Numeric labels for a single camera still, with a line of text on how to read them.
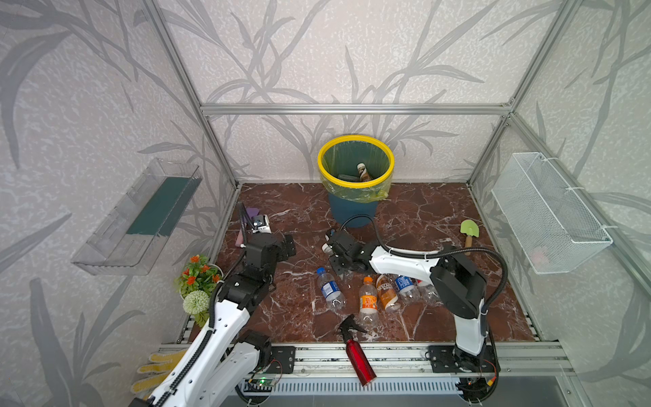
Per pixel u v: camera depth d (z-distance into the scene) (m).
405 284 0.83
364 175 1.01
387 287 0.83
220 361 0.46
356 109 0.98
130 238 0.66
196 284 0.74
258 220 0.64
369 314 0.81
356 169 1.02
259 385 0.71
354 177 1.02
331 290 0.82
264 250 0.55
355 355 0.73
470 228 1.04
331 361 0.75
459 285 0.49
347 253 0.69
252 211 1.12
